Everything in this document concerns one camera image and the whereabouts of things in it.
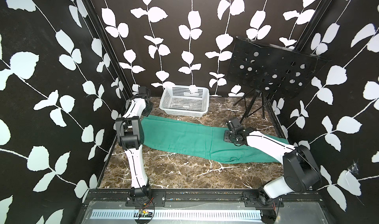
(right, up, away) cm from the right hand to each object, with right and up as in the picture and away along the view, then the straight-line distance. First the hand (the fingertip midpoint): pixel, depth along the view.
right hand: (225, 134), depth 91 cm
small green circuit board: (-44, -36, -20) cm, 60 cm away
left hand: (-51, +18, +12) cm, 55 cm away
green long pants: (-14, -5, +4) cm, 16 cm away
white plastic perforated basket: (-27, +22, +27) cm, 44 cm away
